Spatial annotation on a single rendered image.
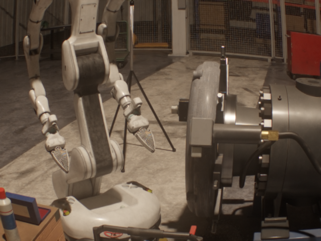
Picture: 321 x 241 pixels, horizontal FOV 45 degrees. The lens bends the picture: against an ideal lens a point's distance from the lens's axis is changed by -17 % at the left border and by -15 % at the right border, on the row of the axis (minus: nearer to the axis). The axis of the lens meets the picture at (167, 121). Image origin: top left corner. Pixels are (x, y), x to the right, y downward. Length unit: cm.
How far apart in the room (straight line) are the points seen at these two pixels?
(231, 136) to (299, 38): 568
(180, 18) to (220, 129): 787
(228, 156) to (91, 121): 63
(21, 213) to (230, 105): 109
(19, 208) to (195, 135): 79
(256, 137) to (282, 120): 25
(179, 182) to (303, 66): 461
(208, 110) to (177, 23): 776
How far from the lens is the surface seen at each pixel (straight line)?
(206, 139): 169
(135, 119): 211
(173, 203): 287
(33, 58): 208
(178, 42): 955
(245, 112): 207
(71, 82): 196
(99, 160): 200
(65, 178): 223
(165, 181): 321
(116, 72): 225
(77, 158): 201
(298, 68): 734
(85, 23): 200
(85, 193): 238
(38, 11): 198
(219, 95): 174
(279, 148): 189
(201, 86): 188
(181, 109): 209
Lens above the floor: 129
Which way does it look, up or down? 16 degrees down
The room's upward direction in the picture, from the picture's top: 1 degrees counter-clockwise
